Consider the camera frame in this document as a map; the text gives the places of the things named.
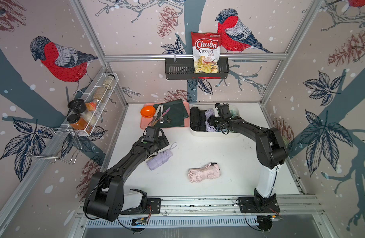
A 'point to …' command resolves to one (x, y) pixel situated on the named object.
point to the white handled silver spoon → (161, 120)
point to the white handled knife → (155, 115)
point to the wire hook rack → (57, 144)
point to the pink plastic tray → (151, 103)
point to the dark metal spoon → (168, 120)
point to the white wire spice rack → (86, 117)
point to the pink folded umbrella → (211, 171)
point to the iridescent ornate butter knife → (156, 121)
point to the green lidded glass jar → (286, 140)
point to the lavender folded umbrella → (160, 158)
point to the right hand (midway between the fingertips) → (208, 119)
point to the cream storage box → (206, 106)
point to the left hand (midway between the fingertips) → (165, 139)
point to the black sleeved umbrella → (195, 118)
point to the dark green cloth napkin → (171, 114)
